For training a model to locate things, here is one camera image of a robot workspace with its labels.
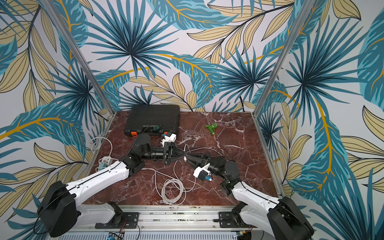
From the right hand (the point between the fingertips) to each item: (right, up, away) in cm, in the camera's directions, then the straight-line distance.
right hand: (180, 161), depth 63 cm
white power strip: (-46, -6, +27) cm, 54 cm away
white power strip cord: (-59, +2, +37) cm, 70 cm away
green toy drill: (+19, +14, +47) cm, 52 cm away
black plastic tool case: (-22, +20, +43) cm, 52 cm away
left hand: (+2, +2, +1) cm, 3 cm away
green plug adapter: (-45, -7, +20) cm, 50 cm away
